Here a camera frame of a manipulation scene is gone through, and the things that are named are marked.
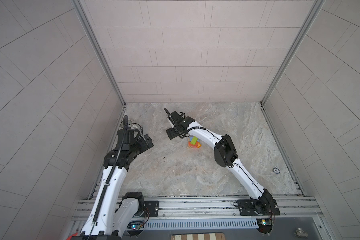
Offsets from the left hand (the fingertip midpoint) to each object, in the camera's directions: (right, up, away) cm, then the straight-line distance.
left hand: (149, 140), depth 76 cm
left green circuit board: (-3, -35, -12) cm, 37 cm away
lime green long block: (+24, -2, +13) cm, 27 cm away
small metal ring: (+70, -18, +7) cm, 72 cm away
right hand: (+10, +1, +23) cm, 25 cm away
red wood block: (+26, -6, +15) cm, 30 cm away
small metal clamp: (+69, -38, -12) cm, 80 cm away
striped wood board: (+30, -39, -13) cm, 51 cm away
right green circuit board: (+56, -38, -8) cm, 68 cm away
